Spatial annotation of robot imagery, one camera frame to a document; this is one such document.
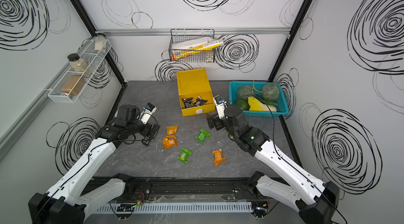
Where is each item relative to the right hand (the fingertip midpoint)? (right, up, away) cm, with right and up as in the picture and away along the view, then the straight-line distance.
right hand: (216, 110), depth 72 cm
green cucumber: (+34, +2, +26) cm, 43 cm away
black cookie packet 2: (-8, +3, +16) cm, 19 cm away
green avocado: (+18, +1, +23) cm, 29 cm away
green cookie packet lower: (-17, -25, +13) cm, 32 cm away
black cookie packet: (-15, +3, +17) cm, 23 cm away
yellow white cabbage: (+26, +1, +24) cm, 35 cm away
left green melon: (+21, +9, +28) cm, 36 cm away
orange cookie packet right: (+2, -27, +11) cm, 29 cm away
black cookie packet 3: (-39, -19, +17) cm, 47 cm away
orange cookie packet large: (-26, -19, +17) cm, 37 cm away
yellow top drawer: (-4, +1, +13) cm, 13 cm away
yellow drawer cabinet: (-13, +15, +20) cm, 28 cm away
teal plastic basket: (+42, -1, +25) cm, 49 cm away
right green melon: (+36, +9, +25) cm, 45 cm away
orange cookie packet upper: (-26, -15, +22) cm, 37 cm away
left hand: (-33, -6, +8) cm, 34 cm away
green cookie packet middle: (-7, -17, +20) cm, 27 cm away
